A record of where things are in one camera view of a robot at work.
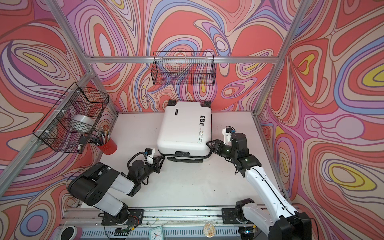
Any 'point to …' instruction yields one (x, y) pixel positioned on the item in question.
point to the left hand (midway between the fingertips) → (165, 156)
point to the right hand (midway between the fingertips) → (209, 148)
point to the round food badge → (209, 230)
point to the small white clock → (156, 233)
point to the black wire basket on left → (69, 126)
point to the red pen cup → (105, 143)
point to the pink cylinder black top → (71, 233)
